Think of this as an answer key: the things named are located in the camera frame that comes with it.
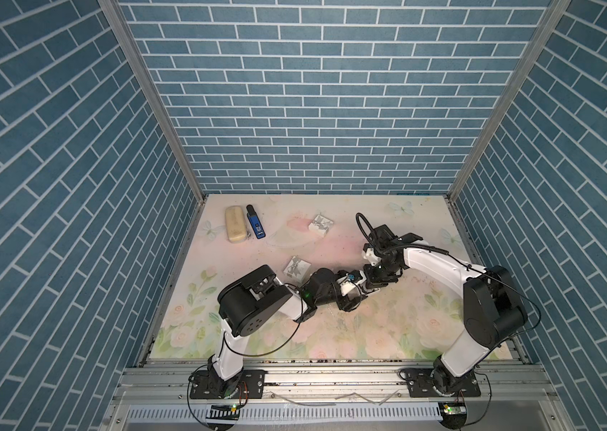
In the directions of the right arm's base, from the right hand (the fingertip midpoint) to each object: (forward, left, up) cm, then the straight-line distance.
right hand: (368, 286), depth 88 cm
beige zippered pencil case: (+24, +52, -1) cm, 57 cm away
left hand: (-1, +1, -1) cm, 1 cm away
